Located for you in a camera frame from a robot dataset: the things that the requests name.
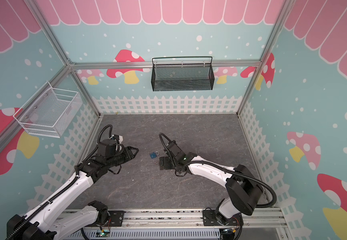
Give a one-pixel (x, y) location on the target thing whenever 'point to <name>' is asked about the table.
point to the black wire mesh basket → (179, 73)
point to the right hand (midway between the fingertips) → (164, 162)
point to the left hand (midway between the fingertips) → (136, 154)
